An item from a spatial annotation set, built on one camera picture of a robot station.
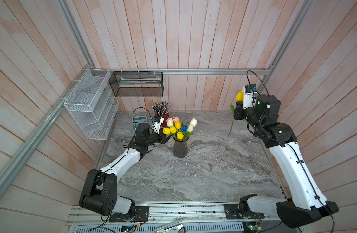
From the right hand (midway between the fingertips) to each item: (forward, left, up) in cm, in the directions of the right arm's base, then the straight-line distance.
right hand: (236, 101), depth 66 cm
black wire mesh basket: (+40, +59, -18) cm, 74 cm away
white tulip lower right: (-7, +21, -12) cm, 25 cm away
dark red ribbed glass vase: (-3, +26, -38) cm, 46 cm away
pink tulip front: (-2, +29, -11) cm, 31 cm away
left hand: (-3, +31, -22) cm, 39 cm away
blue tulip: (-7, +24, -11) cm, 28 cm away
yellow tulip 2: (-8, +30, -12) cm, 33 cm away
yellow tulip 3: (-6, +27, -11) cm, 30 cm away
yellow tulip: (-10, +33, -11) cm, 36 cm away
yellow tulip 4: (-10, +26, -14) cm, 31 cm away
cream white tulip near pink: (-4, +32, -11) cm, 34 cm away
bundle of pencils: (+19, +40, -24) cm, 50 cm away
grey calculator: (+22, +61, -38) cm, 75 cm away
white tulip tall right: (-2, +19, -12) cm, 23 cm away
